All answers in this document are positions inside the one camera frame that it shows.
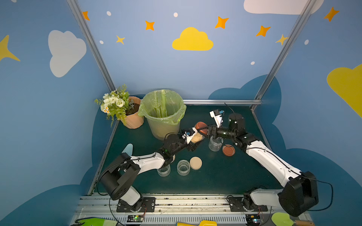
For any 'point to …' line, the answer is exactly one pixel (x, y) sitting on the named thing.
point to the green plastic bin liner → (162, 107)
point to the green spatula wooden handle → (282, 219)
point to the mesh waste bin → (160, 130)
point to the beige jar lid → (195, 163)
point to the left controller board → (135, 218)
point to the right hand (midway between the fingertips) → (203, 128)
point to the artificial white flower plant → (114, 104)
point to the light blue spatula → (128, 149)
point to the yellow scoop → (201, 223)
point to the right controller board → (253, 220)
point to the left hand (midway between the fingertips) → (199, 133)
